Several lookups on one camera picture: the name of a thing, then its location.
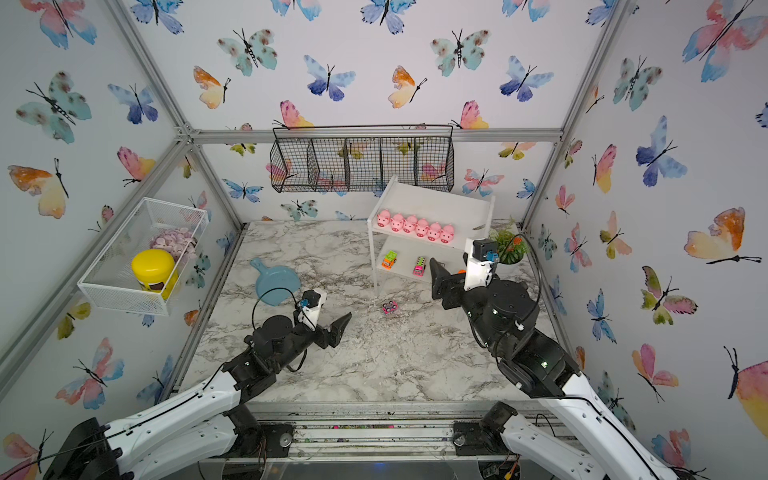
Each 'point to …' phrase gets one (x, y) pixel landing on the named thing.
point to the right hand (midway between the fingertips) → (453, 256)
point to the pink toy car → (419, 268)
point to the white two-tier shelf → (462, 216)
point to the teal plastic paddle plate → (276, 284)
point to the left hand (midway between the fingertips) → (340, 306)
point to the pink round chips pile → (181, 242)
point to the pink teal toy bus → (389, 307)
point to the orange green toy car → (389, 260)
